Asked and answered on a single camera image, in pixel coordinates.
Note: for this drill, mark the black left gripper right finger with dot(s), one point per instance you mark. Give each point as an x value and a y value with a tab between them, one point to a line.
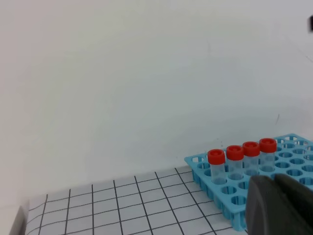
298	194

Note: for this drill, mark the blue test tube rack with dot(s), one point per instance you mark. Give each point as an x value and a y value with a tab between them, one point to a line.
294	157

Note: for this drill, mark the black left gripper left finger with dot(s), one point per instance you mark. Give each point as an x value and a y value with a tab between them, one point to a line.
269	212

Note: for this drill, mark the white black-grid table mat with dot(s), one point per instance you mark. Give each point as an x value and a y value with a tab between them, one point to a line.
157	203

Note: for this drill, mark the racked red-capped tube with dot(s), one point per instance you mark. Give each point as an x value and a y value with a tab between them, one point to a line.
251	158
216	159
235	156

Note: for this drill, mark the red-capped clear test tube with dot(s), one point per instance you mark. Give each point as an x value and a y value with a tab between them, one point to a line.
268	148

